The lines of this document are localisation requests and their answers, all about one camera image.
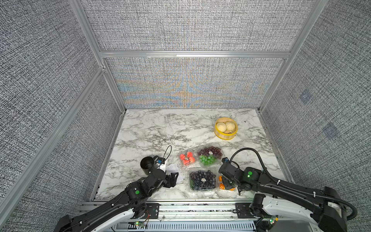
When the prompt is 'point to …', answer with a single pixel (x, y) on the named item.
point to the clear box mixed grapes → (209, 155)
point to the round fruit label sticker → (210, 152)
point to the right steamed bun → (230, 125)
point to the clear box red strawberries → (187, 158)
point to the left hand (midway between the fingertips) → (175, 173)
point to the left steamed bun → (221, 126)
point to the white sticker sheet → (173, 168)
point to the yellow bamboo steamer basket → (227, 135)
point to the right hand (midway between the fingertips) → (224, 177)
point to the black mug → (147, 164)
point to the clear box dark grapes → (193, 177)
